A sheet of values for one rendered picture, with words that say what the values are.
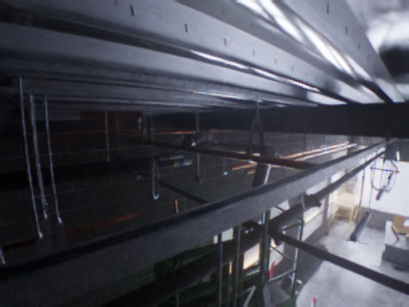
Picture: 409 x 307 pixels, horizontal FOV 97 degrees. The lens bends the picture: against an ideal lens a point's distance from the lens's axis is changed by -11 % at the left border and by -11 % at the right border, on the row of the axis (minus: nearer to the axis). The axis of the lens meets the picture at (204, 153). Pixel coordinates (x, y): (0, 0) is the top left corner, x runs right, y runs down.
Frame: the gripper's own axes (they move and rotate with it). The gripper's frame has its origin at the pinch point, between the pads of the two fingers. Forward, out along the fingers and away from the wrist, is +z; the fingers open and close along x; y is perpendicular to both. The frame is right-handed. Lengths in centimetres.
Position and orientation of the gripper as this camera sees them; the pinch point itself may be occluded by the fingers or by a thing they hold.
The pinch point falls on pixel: (175, 146)
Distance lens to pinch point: 148.5
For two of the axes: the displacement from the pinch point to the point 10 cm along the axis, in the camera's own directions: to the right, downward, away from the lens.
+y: 6.4, 1.1, -7.6
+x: 2.0, 9.3, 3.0
